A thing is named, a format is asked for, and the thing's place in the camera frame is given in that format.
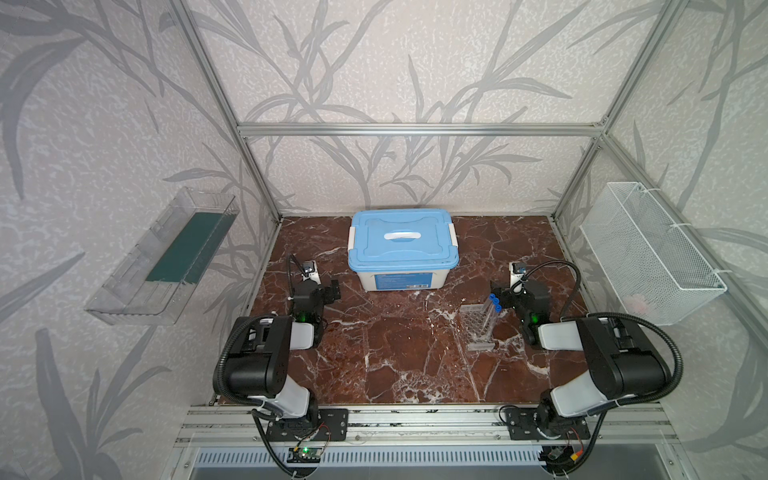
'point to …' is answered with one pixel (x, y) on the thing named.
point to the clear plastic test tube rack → (479, 327)
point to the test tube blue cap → (496, 302)
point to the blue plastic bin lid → (403, 240)
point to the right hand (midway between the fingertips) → (508, 271)
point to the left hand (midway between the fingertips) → (321, 268)
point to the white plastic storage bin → (378, 281)
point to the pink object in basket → (636, 303)
